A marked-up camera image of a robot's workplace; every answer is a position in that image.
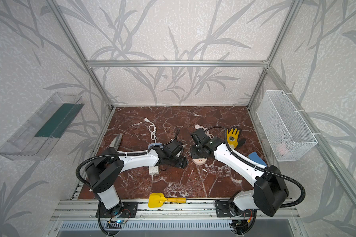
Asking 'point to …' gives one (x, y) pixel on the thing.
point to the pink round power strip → (200, 161)
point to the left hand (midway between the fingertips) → (184, 164)
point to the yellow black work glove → (233, 136)
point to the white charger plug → (153, 170)
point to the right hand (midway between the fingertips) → (193, 152)
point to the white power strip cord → (152, 128)
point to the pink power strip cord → (197, 126)
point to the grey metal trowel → (115, 142)
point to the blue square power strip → (153, 144)
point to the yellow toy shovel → (156, 200)
